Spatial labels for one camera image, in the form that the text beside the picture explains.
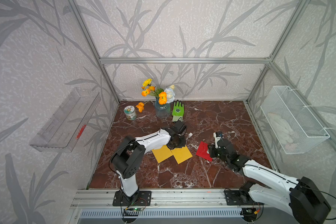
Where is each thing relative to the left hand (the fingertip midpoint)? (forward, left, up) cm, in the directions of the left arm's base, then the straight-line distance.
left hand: (183, 145), depth 89 cm
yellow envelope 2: (-6, +2, -2) cm, 6 cm away
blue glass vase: (+29, +16, 0) cm, 33 cm away
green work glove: (+31, +3, -3) cm, 32 cm away
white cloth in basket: (0, -55, +18) cm, 58 cm away
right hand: (-1, -16, +3) cm, 16 cm away
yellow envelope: (-4, +14, -5) cm, 15 cm away
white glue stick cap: (+10, -6, -3) cm, 12 cm away
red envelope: (-2, -13, -4) cm, 13 cm away
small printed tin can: (+25, +39, +3) cm, 47 cm away
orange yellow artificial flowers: (+14, +11, +30) cm, 35 cm away
